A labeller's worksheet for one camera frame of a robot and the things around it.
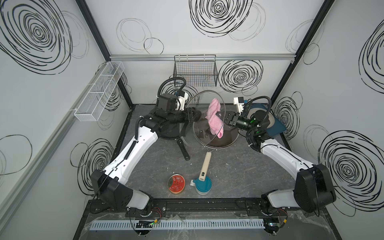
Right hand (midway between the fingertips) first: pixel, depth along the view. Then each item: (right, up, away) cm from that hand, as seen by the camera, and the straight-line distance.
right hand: (217, 116), depth 68 cm
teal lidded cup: (-7, -35, +4) cm, 36 cm away
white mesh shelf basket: (-62, +8, +7) cm, 63 cm away
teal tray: (+49, -8, +38) cm, 63 cm away
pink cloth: (0, -4, 0) cm, 4 cm away
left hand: (-9, +1, +3) cm, 10 cm away
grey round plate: (+47, -2, +41) cm, 62 cm away
